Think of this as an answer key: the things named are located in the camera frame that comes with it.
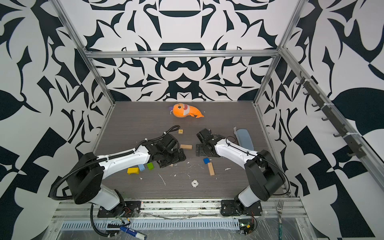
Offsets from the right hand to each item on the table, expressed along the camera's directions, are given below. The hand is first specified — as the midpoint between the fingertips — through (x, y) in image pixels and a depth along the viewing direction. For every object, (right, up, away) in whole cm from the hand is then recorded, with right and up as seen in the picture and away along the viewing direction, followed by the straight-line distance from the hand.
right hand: (204, 151), depth 89 cm
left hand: (-13, -2, -6) cm, 14 cm away
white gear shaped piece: (-6, -16, -7) cm, 19 cm away
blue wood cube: (+1, -6, +2) cm, 7 cm away
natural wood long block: (+4, -11, -4) cm, 12 cm away
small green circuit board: (+18, -31, -18) cm, 40 cm away
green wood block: (-31, -8, -2) cm, 32 cm away
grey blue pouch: (+27, +6, +10) cm, 29 cm away
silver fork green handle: (+36, -25, -15) cm, 46 cm away
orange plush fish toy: (-16, +25, +16) cm, 33 cm away
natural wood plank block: (-19, -8, -2) cm, 20 cm away
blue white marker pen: (-33, -32, -22) cm, 51 cm away
